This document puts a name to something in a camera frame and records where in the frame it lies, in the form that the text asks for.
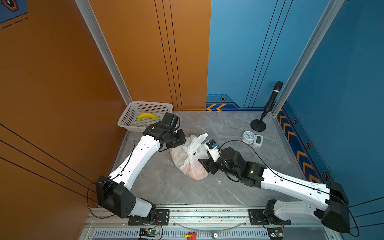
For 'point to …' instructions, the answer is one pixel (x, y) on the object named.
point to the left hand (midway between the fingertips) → (185, 139)
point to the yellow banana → (146, 114)
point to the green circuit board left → (148, 232)
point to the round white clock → (248, 137)
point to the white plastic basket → (137, 115)
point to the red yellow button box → (190, 236)
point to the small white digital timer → (258, 140)
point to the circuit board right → (275, 233)
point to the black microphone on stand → (260, 125)
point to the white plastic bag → (185, 157)
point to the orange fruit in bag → (195, 171)
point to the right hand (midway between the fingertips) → (202, 156)
